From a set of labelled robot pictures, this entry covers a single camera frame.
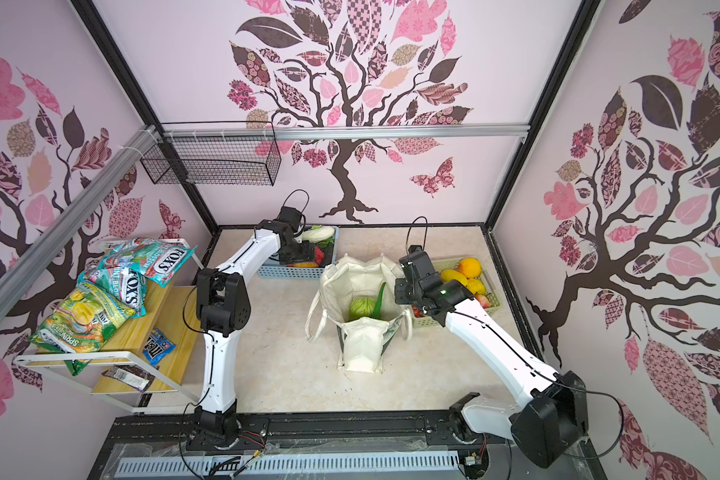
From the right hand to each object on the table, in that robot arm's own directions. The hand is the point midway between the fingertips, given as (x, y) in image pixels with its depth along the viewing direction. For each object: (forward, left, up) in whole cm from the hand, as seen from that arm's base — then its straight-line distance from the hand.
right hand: (405, 282), depth 80 cm
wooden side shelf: (-14, +53, +10) cm, 56 cm away
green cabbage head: (-2, +12, -10) cm, 16 cm away
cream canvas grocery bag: (-14, +12, -8) cm, 20 cm away
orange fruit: (+12, -24, -10) cm, 29 cm away
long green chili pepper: (-3, +8, -12) cm, 14 cm away
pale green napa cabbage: (+28, +28, -9) cm, 41 cm away
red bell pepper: (+19, +27, -11) cm, 35 cm away
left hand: (+18, +32, -11) cm, 39 cm away
